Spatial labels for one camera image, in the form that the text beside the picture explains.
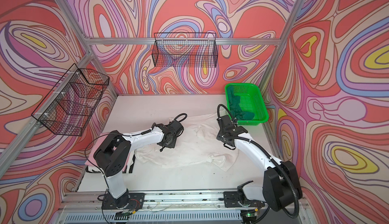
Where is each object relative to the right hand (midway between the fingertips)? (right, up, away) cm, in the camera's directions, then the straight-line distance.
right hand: (226, 140), depth 86 cm
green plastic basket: (+21, +22, +28) cm, 41 cm away
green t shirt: (+12, +19, +24) cm, 33 cm away
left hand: (-33, -3, +7) cm, 33 cm away
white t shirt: (-16, -5, +7) cm, 18 cm away
